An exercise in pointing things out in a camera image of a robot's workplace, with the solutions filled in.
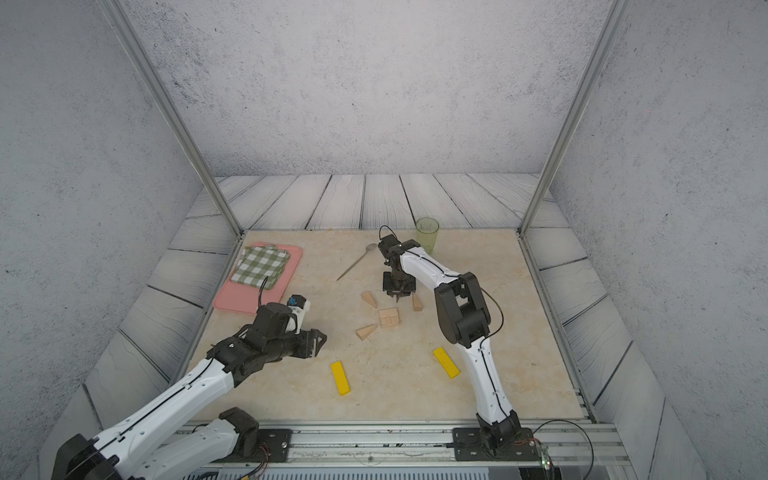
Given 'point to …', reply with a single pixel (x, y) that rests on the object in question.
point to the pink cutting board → (276, 294)
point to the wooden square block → (389, 317)
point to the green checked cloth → (258, 262)
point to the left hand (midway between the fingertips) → (321, 337)
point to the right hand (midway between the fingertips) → (394, 292)
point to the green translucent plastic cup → (427, 229)
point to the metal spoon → (369, 247)
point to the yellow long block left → (340, 377)
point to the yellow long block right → (446, 362)
